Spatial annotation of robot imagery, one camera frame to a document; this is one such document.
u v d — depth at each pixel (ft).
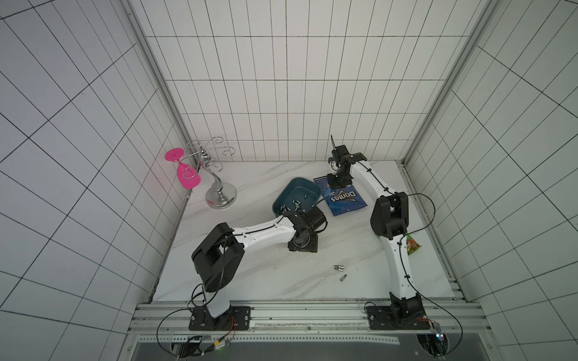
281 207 3.29
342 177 2.79
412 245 2.88
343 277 2.67
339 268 2.73
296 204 3.35
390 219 2.04
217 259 1.49
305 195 3.41
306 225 2.03
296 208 3.29
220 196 3.45
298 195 3.48
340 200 3.33
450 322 2.33
